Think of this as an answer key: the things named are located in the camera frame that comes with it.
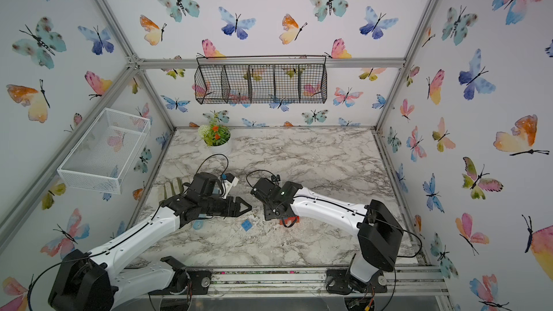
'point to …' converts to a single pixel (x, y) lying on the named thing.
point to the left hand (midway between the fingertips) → (248, 207)
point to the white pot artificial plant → (217, 137)
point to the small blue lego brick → (247, 225)
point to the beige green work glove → (173, 188)
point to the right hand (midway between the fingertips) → (276, 212)
